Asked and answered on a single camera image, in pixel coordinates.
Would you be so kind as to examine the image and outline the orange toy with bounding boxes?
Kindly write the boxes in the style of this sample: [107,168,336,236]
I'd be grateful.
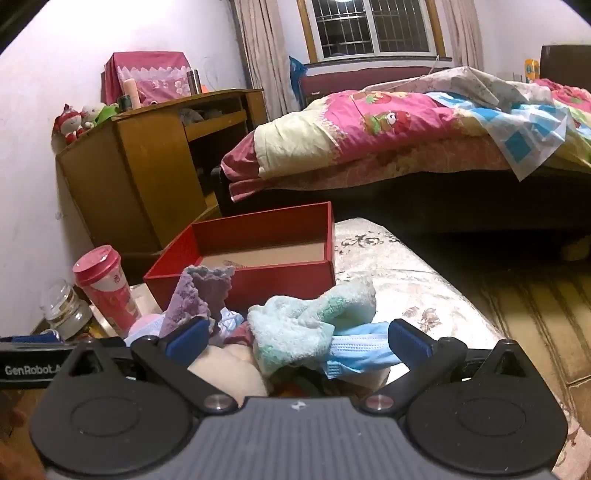
[524,59,540,83]

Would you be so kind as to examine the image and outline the pink cylinder bottle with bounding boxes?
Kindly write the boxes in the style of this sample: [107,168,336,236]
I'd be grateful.
[122,78,141,110]

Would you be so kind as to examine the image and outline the bed with pink quilt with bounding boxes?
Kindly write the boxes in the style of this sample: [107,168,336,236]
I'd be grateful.
[214,63,590,215]

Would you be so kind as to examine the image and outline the wooden desk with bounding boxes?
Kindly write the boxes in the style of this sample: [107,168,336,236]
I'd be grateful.
[56,89,267,255]

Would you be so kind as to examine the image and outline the purple fuzzy cloth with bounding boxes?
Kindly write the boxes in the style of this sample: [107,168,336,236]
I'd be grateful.
[159,265,235,337]

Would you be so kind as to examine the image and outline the teal pink plush toy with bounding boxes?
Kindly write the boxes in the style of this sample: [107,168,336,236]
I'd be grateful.
[124,313,164,347]

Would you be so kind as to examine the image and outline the pink cloth covered box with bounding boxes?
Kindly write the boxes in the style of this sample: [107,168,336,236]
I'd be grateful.
[101,51,190,106]

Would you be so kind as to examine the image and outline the metal thermos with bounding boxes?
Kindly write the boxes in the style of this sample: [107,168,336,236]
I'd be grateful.
[186,70,202,95]

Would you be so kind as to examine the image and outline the mint green towel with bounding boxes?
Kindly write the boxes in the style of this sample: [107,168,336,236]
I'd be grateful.
[246,278,377,377]

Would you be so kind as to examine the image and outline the glass jar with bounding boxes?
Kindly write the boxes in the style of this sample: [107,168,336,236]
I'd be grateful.
[40,279,92,340]

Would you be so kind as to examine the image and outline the maroon scrunchie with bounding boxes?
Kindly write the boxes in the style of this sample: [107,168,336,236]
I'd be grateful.
[223,321,253,348]

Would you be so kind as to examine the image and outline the window with bars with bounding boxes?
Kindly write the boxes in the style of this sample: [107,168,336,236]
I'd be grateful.
[297,0,448,64]

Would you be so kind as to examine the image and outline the pink lidded cup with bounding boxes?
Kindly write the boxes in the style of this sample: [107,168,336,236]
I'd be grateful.
[72,245,140,338]

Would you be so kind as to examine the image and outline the dark headboard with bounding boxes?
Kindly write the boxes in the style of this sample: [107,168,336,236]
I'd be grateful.
[540,45,591,90]

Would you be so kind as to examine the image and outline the red cardboard box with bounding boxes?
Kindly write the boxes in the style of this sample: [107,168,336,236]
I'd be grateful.
[143,202,335,312]

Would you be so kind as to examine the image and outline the green white plush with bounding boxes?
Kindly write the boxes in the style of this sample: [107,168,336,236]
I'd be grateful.
[81,103,119,130]

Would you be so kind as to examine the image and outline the cream plush toy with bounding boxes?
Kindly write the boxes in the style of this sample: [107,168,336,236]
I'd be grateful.
[188,344,269,406]

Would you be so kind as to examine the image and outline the right beige curtain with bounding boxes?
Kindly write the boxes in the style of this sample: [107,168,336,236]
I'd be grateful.
[442,0,484,70]

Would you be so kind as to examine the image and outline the beige curtain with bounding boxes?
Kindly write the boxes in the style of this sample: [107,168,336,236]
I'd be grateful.
[442,0,484,70]
[232,0,298,120]

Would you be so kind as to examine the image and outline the left beige curtain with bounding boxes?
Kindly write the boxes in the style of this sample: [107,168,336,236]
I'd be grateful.
[232,0,298,120]

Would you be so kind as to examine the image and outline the blue face mask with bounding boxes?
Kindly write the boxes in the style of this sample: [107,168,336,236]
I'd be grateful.
[322,322,401,379]

